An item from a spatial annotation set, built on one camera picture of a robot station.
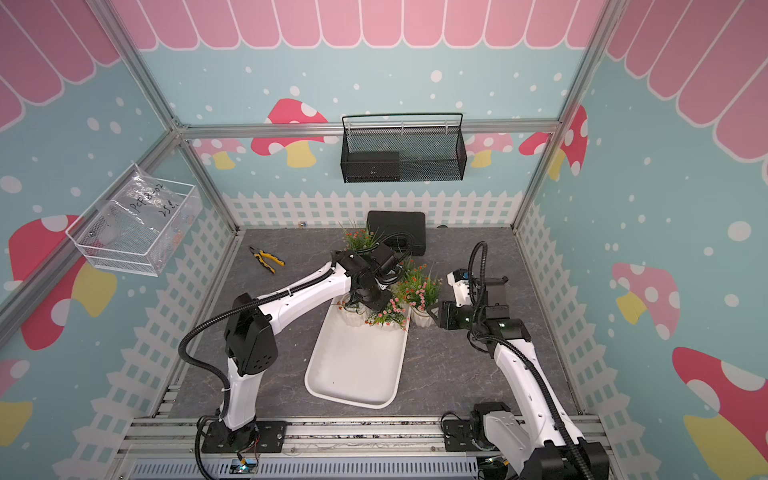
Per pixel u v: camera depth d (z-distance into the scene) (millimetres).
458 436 740
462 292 717
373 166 879
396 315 813
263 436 739
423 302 831
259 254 1121
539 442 401
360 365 850
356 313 863
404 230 1135
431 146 959
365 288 650
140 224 712
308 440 754
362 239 1030
